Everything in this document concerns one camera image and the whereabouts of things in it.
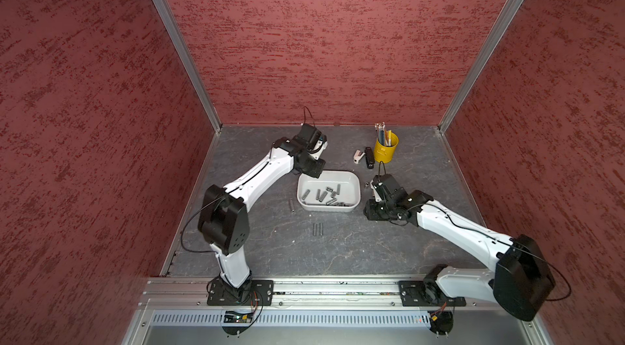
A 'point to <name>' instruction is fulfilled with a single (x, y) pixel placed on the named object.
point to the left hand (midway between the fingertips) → (314, 173)
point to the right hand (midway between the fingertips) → (368, 215)
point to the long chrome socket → (291, 205)
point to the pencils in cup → (383, 137)
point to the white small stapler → (358, 155)
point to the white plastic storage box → (350, 192)
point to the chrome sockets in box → (325, 193)
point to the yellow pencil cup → (384, 154)
